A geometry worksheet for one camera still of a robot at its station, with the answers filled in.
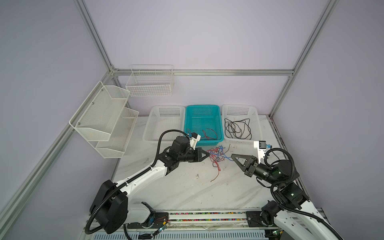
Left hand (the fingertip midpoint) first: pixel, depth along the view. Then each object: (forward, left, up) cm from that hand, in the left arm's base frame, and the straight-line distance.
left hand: (208, 155), depth 75 cm
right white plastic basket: (+49, -26, -15) cm, 57 cm away
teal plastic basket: (+43, -2, -20) cm, 48 cm away
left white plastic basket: (+44, +34, -19) cm, 59 cm away
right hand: (-8, -8, +12) cm, 17 cm away
